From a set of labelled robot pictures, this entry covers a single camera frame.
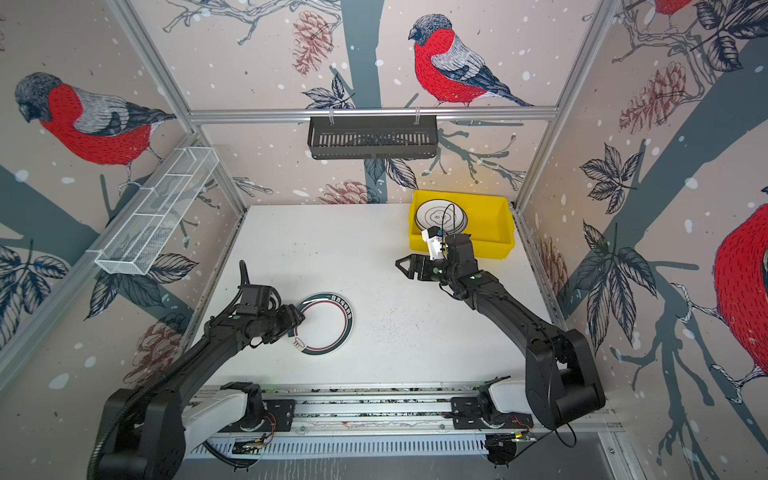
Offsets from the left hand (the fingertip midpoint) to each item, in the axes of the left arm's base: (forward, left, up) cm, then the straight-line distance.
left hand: (297, 320), depth 86 cm
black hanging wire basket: (+59, -22, +24) cm, 67 cm away
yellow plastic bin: (+41, -67, -2) cm, 79 cm away
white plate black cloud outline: (+38, -50, +3) cm, 63 cm away
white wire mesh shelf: (+7, +35, +26) cm, 44 cm away
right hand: (+10, -32, +13) cm, 36 cm away
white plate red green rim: (-1, -9, -2) cm, 9 cm away
